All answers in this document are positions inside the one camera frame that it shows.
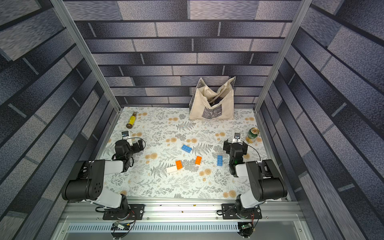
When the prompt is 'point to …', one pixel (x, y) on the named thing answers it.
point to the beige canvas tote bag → (205, 102)
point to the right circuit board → (246, 229)
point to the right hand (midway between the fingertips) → (236, 140)
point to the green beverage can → (253, 133)
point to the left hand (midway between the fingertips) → (134, 139)
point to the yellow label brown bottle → (132, 120)
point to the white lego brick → (170, 169)
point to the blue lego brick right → (219, 160)
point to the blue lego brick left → (186, 148)
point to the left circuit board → (116, 226)
